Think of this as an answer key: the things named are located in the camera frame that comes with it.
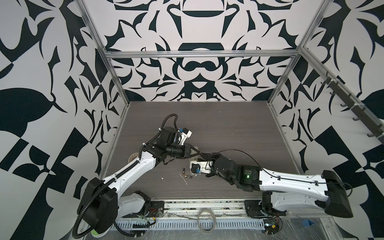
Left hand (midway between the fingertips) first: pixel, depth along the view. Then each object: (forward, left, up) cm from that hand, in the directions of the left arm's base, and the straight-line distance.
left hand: (200, 151), depth 74 cm
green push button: (-30, +47, -16) cm, 59 cm away
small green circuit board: (-30, -32, -19) cm, 48 cm away
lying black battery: (-7, +6, -17) cm, 19 cm away
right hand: (-2, 0, +3) cm, 4 cm away
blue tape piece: (-29, -48, -18) cm, 59 cm away
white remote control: (-5, -1, +6) cm, 8 cm away
